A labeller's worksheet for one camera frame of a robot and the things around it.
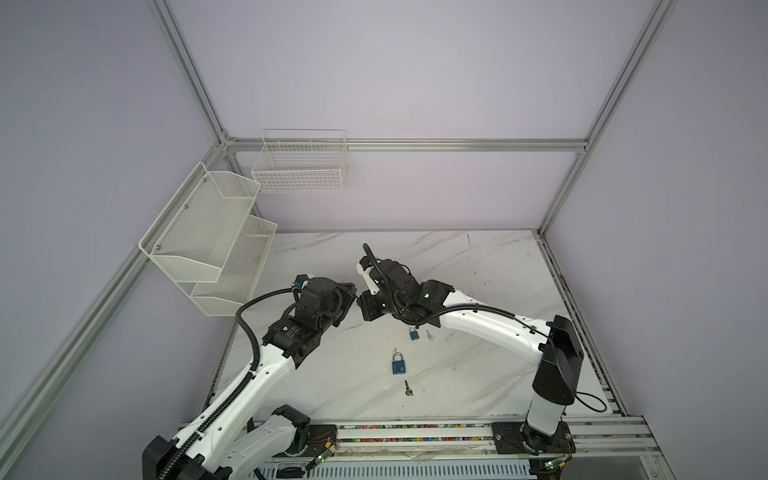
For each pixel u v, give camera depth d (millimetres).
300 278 711
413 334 927
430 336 927
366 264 681
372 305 671
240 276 928
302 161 954
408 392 817
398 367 844
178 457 371
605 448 738
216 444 394
